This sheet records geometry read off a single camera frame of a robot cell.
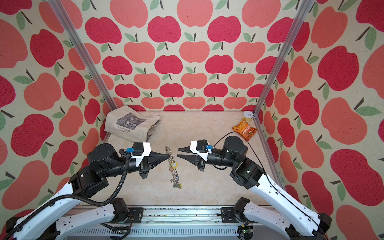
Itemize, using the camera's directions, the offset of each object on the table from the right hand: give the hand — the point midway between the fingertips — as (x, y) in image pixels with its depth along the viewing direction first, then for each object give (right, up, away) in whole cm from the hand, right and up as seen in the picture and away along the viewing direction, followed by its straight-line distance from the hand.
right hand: (184, 148), depth 54 cm
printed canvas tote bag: (-43, +11, +51) cm, 67 cm away
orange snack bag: (+41, +5, +51) cm, 65 cm away
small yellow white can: (+46, +16, +59) cm, 76 cm away
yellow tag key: (-4, -7, +2) cm, 8 cm away
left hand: (-5, -3, -3) cm, 7 cm away
